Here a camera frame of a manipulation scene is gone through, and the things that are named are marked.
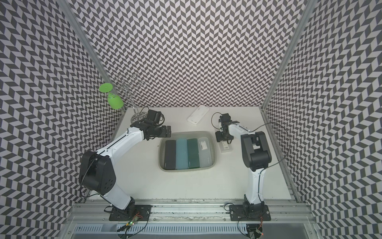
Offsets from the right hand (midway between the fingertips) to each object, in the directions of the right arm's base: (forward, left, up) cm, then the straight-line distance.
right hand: (223, 140), depth 101 cm
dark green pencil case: (-10, +20, +1) cm, 23 cm away
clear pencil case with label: (-8, -1, +3) cm, 8 cm away
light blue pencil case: (-12, +28, +1) cm, 30 cm away
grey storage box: (+3, +25, +2) cm, 25 cm away
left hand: (-3, +38, +13) cm, 41 cm away
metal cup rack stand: (+34, +65, +23) cm, 77 cm away
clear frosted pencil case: (-14, +13, +2) cm, 19 cm away
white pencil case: (+16, +19, +5) cm, 25 cm away
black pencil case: (-13, +34, +3) cm, 37 cm away
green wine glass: (+16, +71, +24) cm, 77 cm away
